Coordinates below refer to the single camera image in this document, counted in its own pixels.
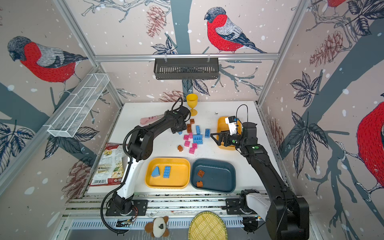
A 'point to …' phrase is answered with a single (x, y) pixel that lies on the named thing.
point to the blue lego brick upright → (198, 130)
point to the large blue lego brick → (197, 139)
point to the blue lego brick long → (180, 132)
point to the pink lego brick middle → (186, 137)
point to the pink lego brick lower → (187, 143)
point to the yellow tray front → (180, 168)
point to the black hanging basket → (186, 68)
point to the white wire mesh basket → (70, 119)
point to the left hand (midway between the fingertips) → (181, 128)
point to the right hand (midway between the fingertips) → (216, 135)
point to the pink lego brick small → (194, 145)
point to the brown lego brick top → (192, 121)
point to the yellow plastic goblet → (192, 100)
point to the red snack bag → (110, 169)
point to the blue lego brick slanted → (156, 172)
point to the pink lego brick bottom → (192, 150)
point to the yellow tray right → (222, 125)
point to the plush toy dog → (159, 227)
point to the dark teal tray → (219, 176)
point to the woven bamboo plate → (207, 225)
